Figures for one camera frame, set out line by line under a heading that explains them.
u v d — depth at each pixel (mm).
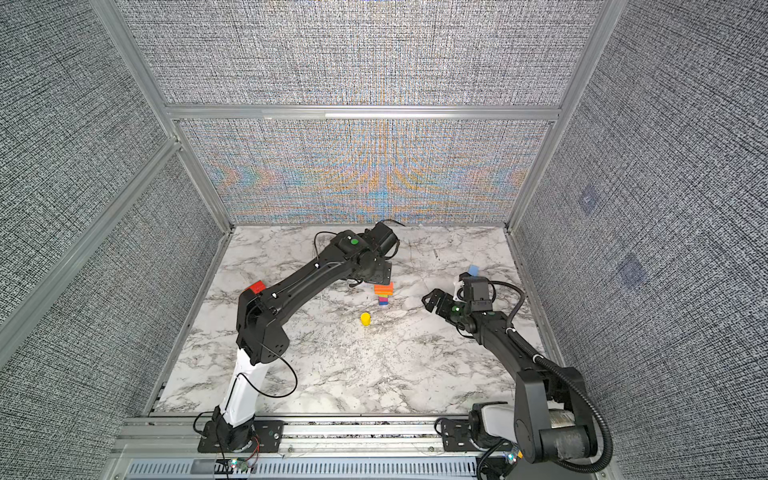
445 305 780
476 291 679
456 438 730
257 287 1001
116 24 709
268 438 736
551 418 412
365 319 924
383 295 954
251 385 533
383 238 674
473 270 1064
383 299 964
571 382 414
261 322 495
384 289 939
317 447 731
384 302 967
